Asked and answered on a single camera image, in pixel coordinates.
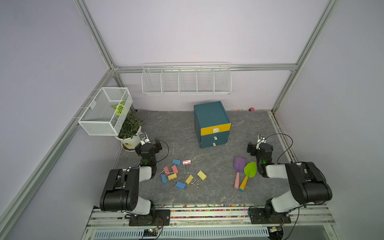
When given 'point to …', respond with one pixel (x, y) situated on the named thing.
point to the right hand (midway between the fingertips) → (258, 142)
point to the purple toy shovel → (239, 163)
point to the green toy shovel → (250, 170)
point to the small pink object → (252, 109)
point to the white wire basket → (107, 112)
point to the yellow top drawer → (216, 129)
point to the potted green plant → (129, 133)
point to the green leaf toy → (119, 107)
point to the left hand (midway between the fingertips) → (149, 141)
